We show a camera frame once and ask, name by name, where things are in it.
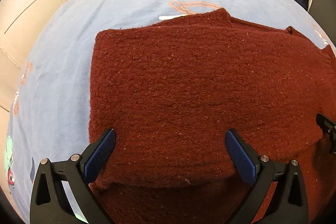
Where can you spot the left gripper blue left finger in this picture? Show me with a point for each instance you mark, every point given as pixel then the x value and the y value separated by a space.
pixel 49 202

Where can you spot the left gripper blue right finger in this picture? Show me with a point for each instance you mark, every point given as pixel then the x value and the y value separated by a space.
pixel 289 200

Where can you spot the dark red knit sweater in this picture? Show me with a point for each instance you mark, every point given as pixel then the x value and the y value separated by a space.
pixel 172 90

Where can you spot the blue dinosaur print bedsheet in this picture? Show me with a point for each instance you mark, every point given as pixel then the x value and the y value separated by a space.
pixel 134 13

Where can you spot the grey office chair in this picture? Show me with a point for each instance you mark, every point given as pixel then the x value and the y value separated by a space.
pixel 323 12

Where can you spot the white wardrobe doors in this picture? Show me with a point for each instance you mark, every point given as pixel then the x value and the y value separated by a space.
pixel 46 53

